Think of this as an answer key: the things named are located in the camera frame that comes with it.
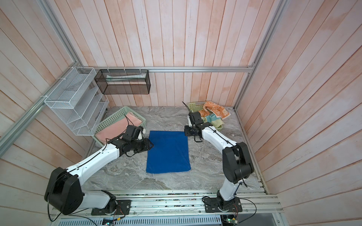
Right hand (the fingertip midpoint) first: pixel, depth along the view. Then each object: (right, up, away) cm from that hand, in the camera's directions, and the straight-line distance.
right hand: (187, 130), depth 93 cm
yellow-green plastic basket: (+9, +19, +23) cm, 31 cm away
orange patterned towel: (+25, +16, +16) cm, 33 cm away
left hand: (-22, -11, -10) cm, 26 cm away
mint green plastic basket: (-56, +10, +14) cm, 59 cm away
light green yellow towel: (+22, +7, +11) cm, 26 cm away
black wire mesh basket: (-47, +36, +11) cm, 61 cm away
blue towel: (-11, -15, 0) cm, 19 cm away
